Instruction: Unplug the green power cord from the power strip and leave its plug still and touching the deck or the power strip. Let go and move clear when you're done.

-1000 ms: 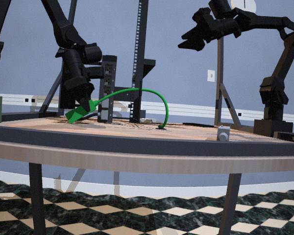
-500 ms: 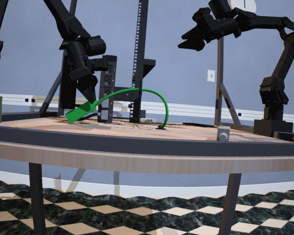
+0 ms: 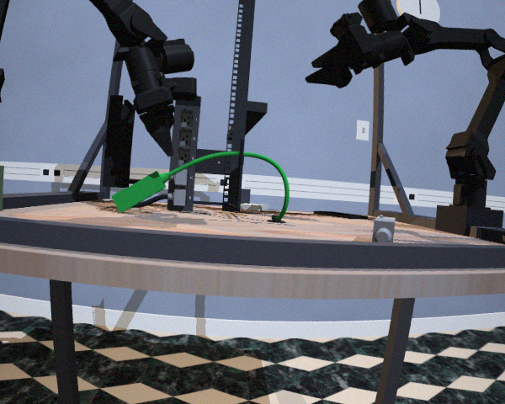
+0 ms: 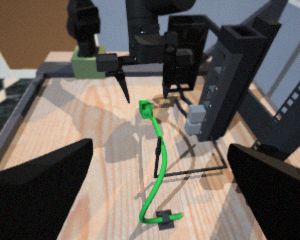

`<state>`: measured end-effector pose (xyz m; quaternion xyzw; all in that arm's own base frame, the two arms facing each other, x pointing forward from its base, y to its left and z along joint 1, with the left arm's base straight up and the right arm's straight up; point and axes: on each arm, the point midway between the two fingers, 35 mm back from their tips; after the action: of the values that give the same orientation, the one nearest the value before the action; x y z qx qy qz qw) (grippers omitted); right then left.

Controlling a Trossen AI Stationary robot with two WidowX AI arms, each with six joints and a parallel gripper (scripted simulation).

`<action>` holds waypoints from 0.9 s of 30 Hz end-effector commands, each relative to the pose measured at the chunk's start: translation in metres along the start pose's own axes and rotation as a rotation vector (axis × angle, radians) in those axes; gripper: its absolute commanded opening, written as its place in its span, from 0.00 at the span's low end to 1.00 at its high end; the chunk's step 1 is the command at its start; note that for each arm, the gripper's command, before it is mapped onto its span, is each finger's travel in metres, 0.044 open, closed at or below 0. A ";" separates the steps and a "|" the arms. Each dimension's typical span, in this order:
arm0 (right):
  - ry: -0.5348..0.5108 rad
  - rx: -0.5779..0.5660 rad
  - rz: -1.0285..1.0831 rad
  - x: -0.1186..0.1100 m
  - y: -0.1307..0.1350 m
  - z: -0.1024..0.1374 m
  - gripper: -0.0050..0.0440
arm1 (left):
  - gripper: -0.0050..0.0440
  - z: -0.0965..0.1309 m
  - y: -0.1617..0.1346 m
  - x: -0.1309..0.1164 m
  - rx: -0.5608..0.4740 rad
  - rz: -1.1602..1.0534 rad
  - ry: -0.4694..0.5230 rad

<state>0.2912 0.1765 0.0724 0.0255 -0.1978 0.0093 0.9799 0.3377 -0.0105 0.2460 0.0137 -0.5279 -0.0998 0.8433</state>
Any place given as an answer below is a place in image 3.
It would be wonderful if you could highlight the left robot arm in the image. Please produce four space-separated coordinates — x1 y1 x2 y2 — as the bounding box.
330 0 505 210

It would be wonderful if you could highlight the dark grey flat bar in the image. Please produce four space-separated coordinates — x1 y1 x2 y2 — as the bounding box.
245 101 268 135

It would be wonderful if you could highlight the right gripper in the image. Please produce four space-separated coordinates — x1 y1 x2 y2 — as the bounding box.
130 70 174 157

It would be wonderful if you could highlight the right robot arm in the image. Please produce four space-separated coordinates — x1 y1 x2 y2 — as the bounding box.
89 0 197 101

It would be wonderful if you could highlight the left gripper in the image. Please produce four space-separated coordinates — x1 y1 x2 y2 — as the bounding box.
305 24 387 88

